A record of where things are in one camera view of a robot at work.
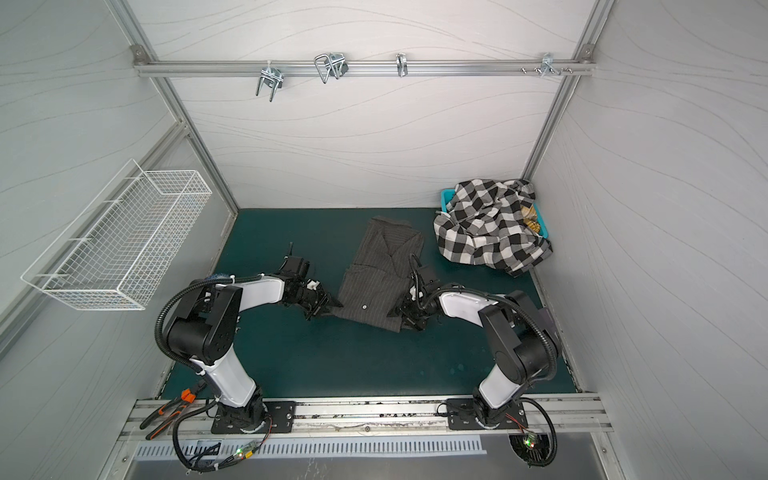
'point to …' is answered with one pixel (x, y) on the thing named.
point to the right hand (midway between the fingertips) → (397, 311)
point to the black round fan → (531, 447)
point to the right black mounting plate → (461, 415)
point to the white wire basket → (117, 252)
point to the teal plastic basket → (446, 194)
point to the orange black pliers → (187, 397)
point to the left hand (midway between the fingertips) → (346, 302)
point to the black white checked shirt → (484, 224)
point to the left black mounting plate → (279, 418)
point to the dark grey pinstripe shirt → (378, 276)
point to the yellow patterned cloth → (530, 217)
